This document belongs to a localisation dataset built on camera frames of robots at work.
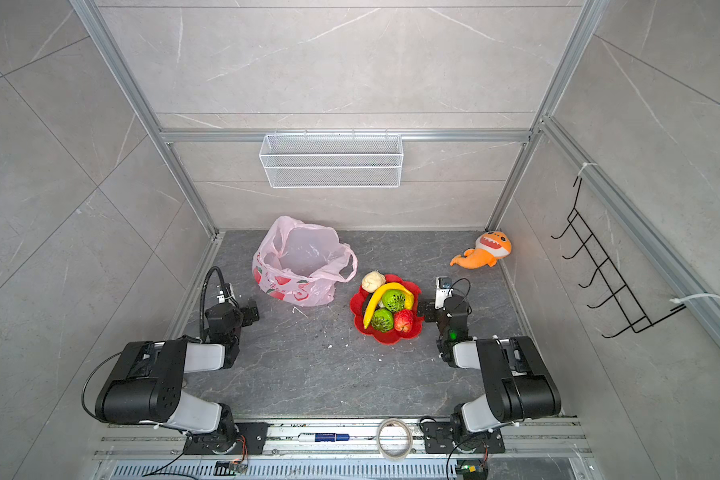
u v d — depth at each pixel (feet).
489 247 3.48
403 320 2.89
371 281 3.06
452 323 2.30
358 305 3.15
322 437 2.39
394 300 2.87
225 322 2.31
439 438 2.39
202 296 2.25
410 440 2.38
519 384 1.43
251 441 2.40
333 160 3.29
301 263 3.61
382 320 2.89
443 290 2.62
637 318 1.94
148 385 1.47
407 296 3.03
